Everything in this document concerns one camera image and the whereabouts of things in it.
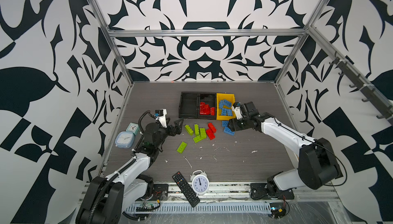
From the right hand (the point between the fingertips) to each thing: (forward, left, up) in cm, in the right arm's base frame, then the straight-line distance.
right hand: (233, 122), depth 88 cm
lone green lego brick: (-11, +30, -9) cm, 33 cm away
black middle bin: (+22, +12, -6) cm, 26 cm away
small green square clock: (+1, +59, -5) cm, 59 cm away
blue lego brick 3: (+13, +2, -7) cm, 15 cm away
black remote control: (-32, +26, -6) cm, 42 cm away
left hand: (0, +32, +8) cm, 33 cm away
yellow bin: (+23, +5, -5) cm, 24 cm away
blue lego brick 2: (+18, +4, -7) cm, 20 cm away
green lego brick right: (-5, +18, -6) cm, 19 cm away
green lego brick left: (-1, +26, -7) cm, 27 cm away
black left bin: (+19, +26, -9) cm, 34 cm away
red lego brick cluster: (-2, +13, -6) cm, 14 cm away
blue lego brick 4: (-1, +2, -7) cm, 8 cm away
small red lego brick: (+12, +11, -6) cm, 17 cm away
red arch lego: (+14, +16, -6) cm, 22 cm away
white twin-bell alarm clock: (-29, +19, -6) cm, 35 cm away
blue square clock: (-7, +62, -5) cm, 63 cm away
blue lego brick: (+18, 0, -6) cm, 19 cm away
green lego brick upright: (-1, +21, -6) cm, 22 cm away
